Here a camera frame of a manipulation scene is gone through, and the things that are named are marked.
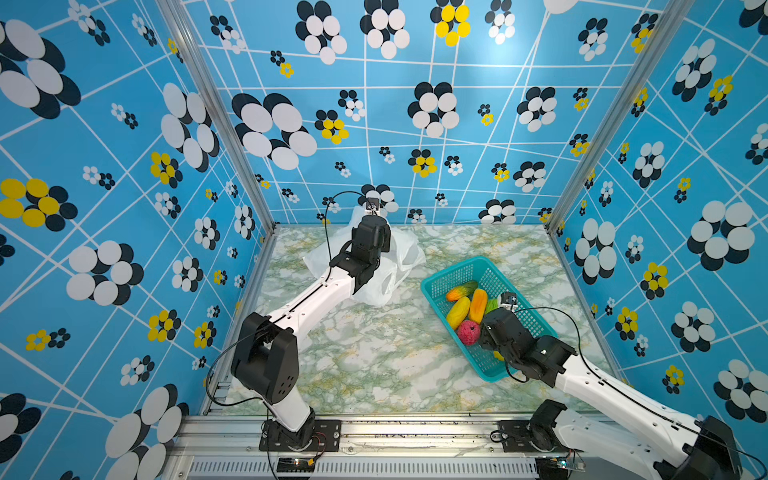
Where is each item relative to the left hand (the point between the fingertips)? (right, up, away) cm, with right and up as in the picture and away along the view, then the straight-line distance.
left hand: (376, 222), depth 84 cm
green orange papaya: (+28, -21, +12) cm, 37 cm away
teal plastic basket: (+38, -19, +11) cm, 43 cm away
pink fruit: (+27, -32, +1) cm, 42 cm away
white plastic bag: (+8, -9, +11) cm, 17 cm away
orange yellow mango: (+32, -26, +9) cm, 42 cm away
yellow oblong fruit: (+25, -27, +7) cm, 38 cm away
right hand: (+31, -29, -3) cm, 43 cm away
